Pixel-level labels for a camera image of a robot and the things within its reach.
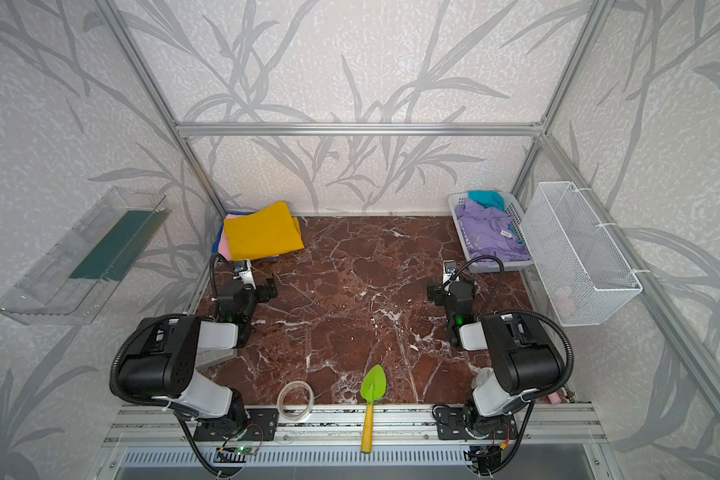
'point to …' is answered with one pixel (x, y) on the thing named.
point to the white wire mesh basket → (584, 278)
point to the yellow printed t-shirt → (270, 231)
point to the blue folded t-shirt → (216, 243)
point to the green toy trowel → (373, 385)
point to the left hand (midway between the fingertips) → (261, 265)
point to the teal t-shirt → (487, 198)
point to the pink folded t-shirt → (224, 245)
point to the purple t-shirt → (488, 233)
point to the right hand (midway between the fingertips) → (450, 268)
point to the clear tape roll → (280, 402)
